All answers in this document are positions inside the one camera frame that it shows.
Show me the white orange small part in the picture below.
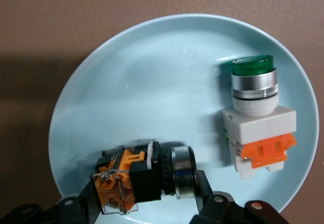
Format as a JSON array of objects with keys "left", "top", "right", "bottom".
[{"left": 221, "top": 54, "right": 297, "bottom": 181}]

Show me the light blue plate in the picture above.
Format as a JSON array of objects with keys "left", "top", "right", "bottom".
[{"left": 48, "top": 13, "right": 319, "bottom": 224}]

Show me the orange push-button switch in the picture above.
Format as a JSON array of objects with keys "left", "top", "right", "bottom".
[{"left": 90, "top": 140, "right": 199, "bottom": 216}]

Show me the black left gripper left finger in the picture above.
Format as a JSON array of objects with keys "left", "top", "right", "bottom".
[{"left": 0, "top": 180, "right": 104, "bottom": 224}]

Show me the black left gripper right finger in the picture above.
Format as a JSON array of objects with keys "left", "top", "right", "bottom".
[{"left": 189, "top": 169, "right": 291, "bottom": 224}]

